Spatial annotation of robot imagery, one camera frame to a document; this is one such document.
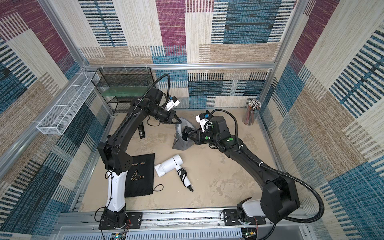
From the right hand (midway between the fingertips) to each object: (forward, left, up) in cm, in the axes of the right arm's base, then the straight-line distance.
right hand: (191, 137), depth 78 cm
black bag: (-13, +30, -22) cm, 39 cm away
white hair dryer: (-5, +9, -16) cm, 19 cm away
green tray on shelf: (+31, +41, +6) cm, 52 cm away
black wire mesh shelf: (+46, +51, 0) cm, 68 cm away
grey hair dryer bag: (-1, +6, -3) cm, 7 cm away
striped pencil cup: (+26, -40, -9) cm, 48 cm away
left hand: (+8, +5, +3) cm, 10 cm away
